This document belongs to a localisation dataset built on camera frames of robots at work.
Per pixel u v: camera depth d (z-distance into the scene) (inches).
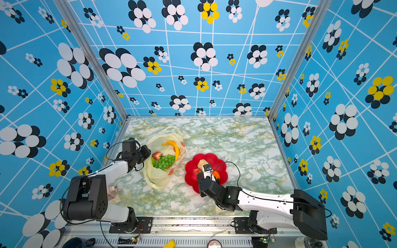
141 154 31.6
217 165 36.0
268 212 18.3
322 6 26.8
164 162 35.8
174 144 39.2
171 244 27.2
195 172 33.6
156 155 37.1
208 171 27.1
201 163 34.3
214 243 23.7
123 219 24.4
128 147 28.4
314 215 17.5
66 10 27.4
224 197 23.0
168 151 39.4
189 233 28.5
